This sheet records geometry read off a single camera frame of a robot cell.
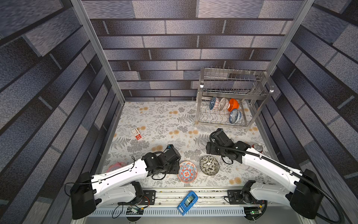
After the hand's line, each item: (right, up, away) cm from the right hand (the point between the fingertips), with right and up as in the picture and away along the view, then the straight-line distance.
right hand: (210, 146), depth 83 cm
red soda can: (+28, 0, -2) cm, 28 cm away
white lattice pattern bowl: (+18, +28, +30) cm, 45 cm away
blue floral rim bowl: (+23, +18, +20) cm, 36 cm away
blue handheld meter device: (-15, -25, -15) cm, 32 cm away
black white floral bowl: (-1, -12, +1) cm, 12 cm away
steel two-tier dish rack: (+22, +33, +25) cm, 46 cm away
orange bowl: (+22, +28, +21) cm, 41 cm away
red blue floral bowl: (-14, -15, -1) cm, 20 cm away
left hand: (-20, -11, -7) cm, 24 cm away
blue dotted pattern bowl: (+8, +30, +31) cm, 44 cm away
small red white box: (-49, +5, +14) cm, 51 cm away
